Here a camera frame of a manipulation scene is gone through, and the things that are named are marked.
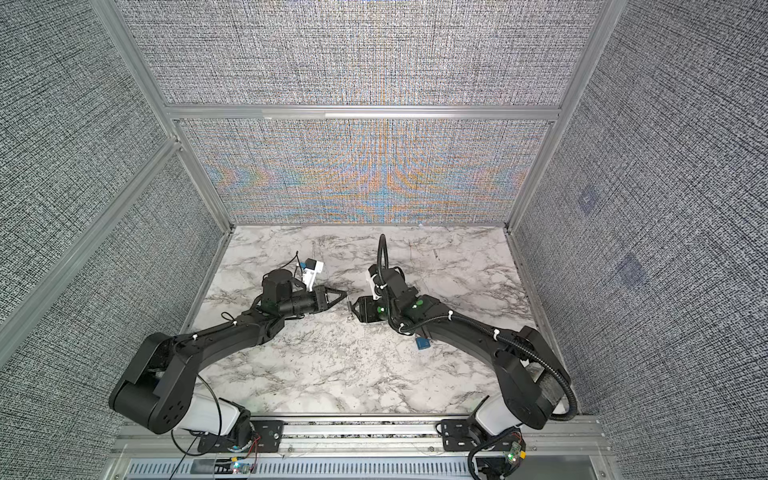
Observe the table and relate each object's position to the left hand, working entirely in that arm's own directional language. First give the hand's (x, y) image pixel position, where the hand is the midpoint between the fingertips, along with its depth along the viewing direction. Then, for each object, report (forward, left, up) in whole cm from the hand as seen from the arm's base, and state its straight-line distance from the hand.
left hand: (346, 296), depth 83 cm
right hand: (-2, -3, -2) cm, 4 cm away
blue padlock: (-9, -22, -13) cm, 27 cm away
